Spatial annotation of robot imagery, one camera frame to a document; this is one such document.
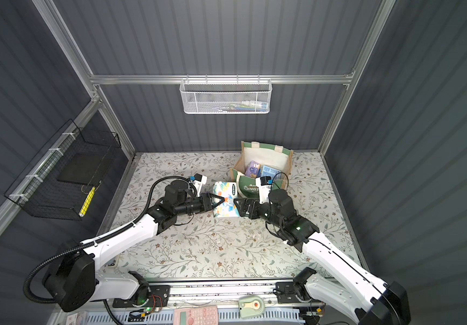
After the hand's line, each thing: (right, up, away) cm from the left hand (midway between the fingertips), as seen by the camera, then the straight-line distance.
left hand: (225, 203), depth 75 cm
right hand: (+8, +2, -2) cm, 8 cm away
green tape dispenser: (+9, -32, -10) cm, 35 cm away
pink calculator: (-9, -37, -7) cm, 39 cm away
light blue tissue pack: (+20, +12, +21) cm, 31 cm away
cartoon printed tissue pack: (+1, +5, +3) cm, 6 cm away
